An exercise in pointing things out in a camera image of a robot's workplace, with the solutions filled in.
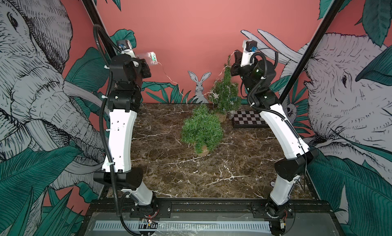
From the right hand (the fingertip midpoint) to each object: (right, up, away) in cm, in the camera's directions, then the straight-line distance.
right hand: (235, 47), depth 61 cm
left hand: (-39, -4, -1) cm, 39 cm away
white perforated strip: (+11, -80, +9) cm, 81 cm away
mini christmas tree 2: (+1, -16, +31) cm, 35 cm away
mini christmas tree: (-13, -35, +13) cm, 40 cm away
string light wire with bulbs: (-6, -14, +27) cm, 31 cm away
